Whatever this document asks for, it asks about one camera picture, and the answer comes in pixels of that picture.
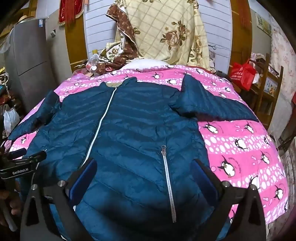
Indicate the grey refrigerator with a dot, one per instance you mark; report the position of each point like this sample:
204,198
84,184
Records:
27,62

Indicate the wooden shelf rack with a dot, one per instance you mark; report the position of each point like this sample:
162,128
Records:
268,92

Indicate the white plastic bag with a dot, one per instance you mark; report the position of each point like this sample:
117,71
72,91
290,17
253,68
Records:
11,120

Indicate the red shopping bag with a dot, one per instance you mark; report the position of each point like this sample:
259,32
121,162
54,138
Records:
242,73

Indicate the brown wooden panel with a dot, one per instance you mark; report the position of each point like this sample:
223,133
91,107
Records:
242,34
76,44

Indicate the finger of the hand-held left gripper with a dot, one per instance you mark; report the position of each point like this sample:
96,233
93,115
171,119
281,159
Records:
37,156
17,153

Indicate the person's left hand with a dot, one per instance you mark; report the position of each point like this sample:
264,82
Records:
15,206

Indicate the wall poster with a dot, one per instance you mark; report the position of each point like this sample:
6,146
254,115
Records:
263,23

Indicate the blue puffer jacket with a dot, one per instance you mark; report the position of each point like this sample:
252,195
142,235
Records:
138,139

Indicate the red hanging decoration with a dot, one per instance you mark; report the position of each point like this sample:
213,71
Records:
69,11

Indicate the cream floral quilt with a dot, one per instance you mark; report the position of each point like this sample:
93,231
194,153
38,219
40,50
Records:
166,30

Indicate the clear plastic bottle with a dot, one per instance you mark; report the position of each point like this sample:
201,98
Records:
92,61

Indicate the pink penguin print blanket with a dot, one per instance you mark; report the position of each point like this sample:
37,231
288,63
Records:
242,148

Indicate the floral curtain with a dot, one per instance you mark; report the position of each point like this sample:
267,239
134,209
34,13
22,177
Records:
283,76

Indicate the white pillow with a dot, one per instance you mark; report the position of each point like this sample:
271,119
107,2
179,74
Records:
148,63

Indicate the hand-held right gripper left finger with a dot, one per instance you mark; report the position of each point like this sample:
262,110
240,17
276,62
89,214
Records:
84,176

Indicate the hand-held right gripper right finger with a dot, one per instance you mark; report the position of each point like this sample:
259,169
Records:
206,180

